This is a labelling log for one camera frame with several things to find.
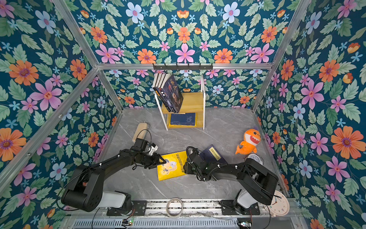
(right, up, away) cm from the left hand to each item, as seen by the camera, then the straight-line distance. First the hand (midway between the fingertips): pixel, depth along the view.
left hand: (165, 160), depth 84 cm
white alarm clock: (+57, 0, +5) cm, 57 cm away
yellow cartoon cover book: (+5, -4, +3) cm, 7 cm away
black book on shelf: (-3, +39, -5) cm, 39 cm away
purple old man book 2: (+4, +41, +1) cm, 41 cm away
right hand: (+12, -5, +2) cm, 13 cm away
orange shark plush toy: (+55, +13, +8) cm, 57 cm away
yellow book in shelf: (+8, +20, +20) cm, 29 cm away
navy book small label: (+10, +25, +19) cm, 33 cm away
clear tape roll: (+3, -22, -10) cm, 24 cm away
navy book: (+28, +1, +7) cm, 29 cm away
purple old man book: (-3, +40, -5) cm, 40 cm away
